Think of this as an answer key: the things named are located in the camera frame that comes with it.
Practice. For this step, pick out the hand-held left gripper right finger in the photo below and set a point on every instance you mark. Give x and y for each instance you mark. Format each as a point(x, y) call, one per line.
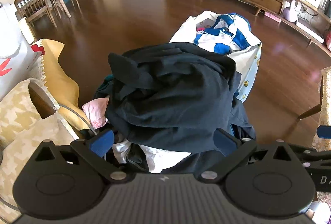
point(225, 142)

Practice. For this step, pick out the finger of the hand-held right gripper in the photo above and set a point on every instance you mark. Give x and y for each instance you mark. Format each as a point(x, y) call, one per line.
point(313, 153)
point(323, 131)

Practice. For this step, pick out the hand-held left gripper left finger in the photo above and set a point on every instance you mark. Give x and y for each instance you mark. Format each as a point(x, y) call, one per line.
point(102, 140)

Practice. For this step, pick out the black shirt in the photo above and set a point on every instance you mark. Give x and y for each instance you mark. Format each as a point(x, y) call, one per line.
point(168, 89)

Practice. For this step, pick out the pink cloth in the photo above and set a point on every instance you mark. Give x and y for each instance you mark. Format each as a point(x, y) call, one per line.
point(94, 111)

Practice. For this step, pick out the round floral lace table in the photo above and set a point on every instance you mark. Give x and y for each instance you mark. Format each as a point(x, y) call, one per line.
point(326, 100)

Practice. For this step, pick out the dark teal cloth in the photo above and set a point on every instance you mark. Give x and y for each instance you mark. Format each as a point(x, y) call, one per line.
point(102, 88)

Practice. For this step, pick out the white lace cloth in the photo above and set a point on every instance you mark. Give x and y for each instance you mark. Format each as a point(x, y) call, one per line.
point(160, 159)

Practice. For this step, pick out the beige patterned cushion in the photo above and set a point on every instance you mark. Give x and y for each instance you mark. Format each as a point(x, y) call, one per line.
point(15, 110)
point(31, 136)

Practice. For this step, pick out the mustard yellow leather chair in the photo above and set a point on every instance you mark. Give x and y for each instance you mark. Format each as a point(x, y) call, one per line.
point(59, 76)

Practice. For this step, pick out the white flat device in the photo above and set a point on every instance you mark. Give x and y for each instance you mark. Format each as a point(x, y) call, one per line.
point(310, 30)

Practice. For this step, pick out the blue and white polo shirt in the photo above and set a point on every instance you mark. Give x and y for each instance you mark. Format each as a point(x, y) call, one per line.
point(240, 40)

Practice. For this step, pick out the red and white cloth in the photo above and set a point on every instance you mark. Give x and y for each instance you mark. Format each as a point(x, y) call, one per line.
point(37, 46)

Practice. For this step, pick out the pink flat box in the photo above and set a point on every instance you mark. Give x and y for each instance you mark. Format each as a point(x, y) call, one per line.
point(272, 17)

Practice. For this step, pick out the white shopping bag red print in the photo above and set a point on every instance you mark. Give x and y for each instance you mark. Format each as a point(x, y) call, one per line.
point(13, 40)

